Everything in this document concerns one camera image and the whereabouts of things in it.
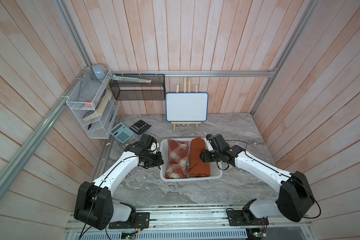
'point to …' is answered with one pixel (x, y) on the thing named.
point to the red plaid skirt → (177, 166)
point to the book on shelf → (91, 114)
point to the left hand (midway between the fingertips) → (161, 164)
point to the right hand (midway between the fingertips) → (203, 154)
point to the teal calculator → (122, 132)
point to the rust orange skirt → (197, 168)
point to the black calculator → (140, 126)
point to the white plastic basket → (216, 169)
